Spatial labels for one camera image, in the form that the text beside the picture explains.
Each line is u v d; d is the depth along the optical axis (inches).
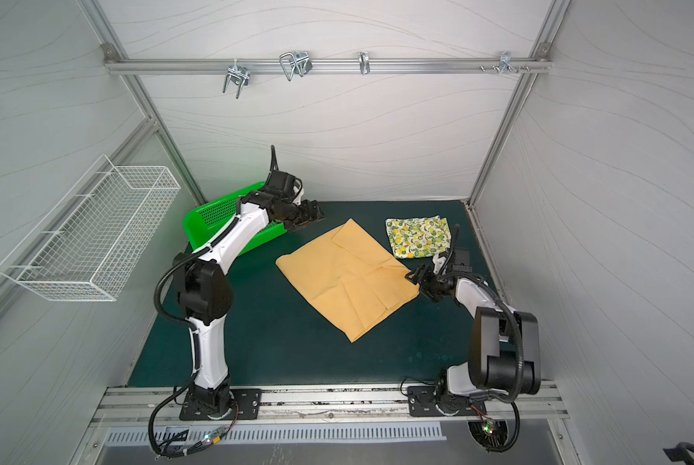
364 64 30.8
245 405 29.2
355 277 38.4
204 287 20.6
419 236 42.4
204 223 43.2
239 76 31.4
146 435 26.0
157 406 25.5
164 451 26.5
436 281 32.9
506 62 30.0
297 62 30.1
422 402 28.9
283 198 28.8
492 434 28.3
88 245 26.9
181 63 30.1
